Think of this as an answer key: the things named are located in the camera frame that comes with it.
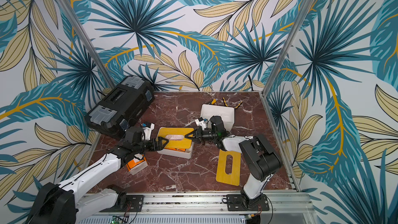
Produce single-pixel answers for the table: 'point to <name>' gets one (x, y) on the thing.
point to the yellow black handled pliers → (239, 104)
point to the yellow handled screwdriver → (214, 101)
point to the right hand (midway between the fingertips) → (185, 137)
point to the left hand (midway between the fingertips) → (162, 143)
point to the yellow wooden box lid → (163, 131)
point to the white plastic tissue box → (186, 154)
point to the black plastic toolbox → (126, 100)
